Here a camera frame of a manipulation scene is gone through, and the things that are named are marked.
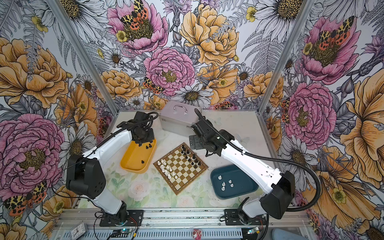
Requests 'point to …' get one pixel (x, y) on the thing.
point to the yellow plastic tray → (136, 159)
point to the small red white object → (197, 234)
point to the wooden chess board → (180, 167)
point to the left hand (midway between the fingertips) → (149, 142)
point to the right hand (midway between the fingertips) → (202, 144)
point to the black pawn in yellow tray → (142, 161)
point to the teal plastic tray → (227, 182)
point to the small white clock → (78, 231)
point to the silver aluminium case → (177, 118)
